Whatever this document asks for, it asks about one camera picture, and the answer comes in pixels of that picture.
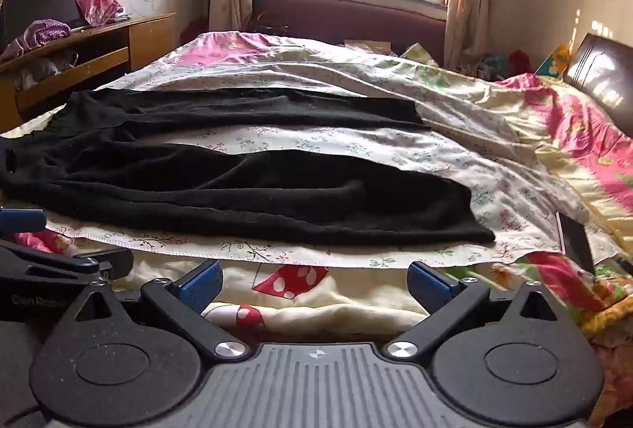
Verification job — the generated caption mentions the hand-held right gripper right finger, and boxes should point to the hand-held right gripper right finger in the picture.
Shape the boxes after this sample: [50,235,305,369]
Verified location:
[384,260,562,362]

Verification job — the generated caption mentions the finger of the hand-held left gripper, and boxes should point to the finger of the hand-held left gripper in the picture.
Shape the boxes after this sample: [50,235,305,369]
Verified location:
[0,209,46,234]
[0,240,135,283]

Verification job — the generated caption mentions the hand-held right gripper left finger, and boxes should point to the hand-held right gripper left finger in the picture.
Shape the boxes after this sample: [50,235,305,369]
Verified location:
[74,259,250,363]

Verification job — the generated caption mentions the black pants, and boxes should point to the black pants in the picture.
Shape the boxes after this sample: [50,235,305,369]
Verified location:
[0,88,496,247]

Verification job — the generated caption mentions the grey cloth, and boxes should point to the grey cloth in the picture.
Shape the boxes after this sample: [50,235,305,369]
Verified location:
[15,51,81,85]

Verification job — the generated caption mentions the white floral bed sheet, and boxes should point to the white floral bed sheet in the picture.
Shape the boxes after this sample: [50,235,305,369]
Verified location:
[0,57,621,271]

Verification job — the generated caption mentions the purple cloth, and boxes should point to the purple cloth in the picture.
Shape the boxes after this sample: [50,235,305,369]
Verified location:
[0,19,73,63]

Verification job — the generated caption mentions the pink mushroom print quilt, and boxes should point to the pink mushroom print quilt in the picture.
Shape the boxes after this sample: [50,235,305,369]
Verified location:
[0,31,633,428]

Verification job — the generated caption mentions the wooden side cabinet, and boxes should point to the wooden side cabinet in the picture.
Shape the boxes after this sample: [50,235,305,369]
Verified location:
[0,12,177,132]

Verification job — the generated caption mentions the blue cloth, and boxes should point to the blue cloth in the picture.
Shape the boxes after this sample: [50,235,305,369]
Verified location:
[482,53,510,78]

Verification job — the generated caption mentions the white green plastic bag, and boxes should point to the white green plastic bag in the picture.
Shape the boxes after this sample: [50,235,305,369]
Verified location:
[400,42,439,65]

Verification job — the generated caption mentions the red cloth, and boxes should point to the red cloth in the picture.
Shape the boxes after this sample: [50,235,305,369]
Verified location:
[507,49,535,75]

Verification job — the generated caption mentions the yellow green picture box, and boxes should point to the yellow green picture box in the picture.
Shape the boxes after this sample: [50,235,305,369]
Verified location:
[536,43,572,78]

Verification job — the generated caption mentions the dark brown headboard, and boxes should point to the dark brown headboard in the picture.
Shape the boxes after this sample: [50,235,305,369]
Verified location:
[564,32,633,138]

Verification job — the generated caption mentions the maroon sofa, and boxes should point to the maroon sofa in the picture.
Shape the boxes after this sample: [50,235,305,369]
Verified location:
[252,0,449,55]

